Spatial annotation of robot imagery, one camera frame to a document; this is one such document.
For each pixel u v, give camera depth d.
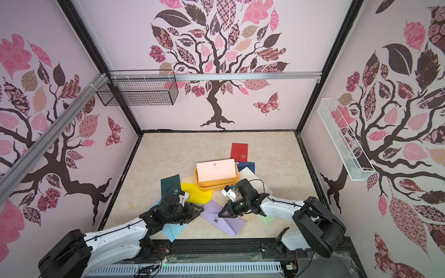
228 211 0.74
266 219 0.82
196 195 0.90
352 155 0.75
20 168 0.52
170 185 0.94
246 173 0.98
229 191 0.79
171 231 0.79
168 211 0.65
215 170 0.95
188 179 0.97
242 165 1.01
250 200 0.67
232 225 0.75
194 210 0.76
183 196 0.79
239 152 1.10
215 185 0.89
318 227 0.43
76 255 0.41
